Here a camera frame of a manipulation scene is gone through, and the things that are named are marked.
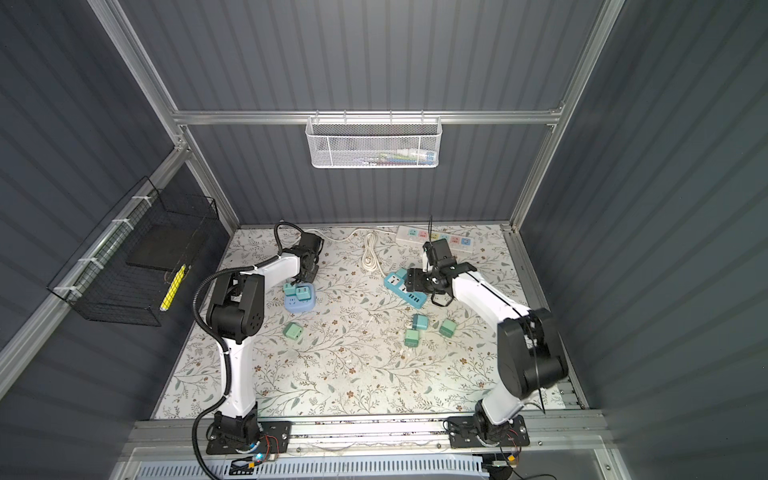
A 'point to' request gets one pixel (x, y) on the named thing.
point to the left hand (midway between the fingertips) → (298, 270)
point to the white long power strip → (420, 235)
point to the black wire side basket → (129, 273)
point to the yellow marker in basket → (172, 290)
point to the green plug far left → (293, 331)
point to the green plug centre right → (448, 327)
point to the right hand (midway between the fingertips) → (419, 283)
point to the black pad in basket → (159, 246)
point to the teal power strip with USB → (398, 285)
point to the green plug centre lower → (411, 338)
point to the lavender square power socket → (292, 303)
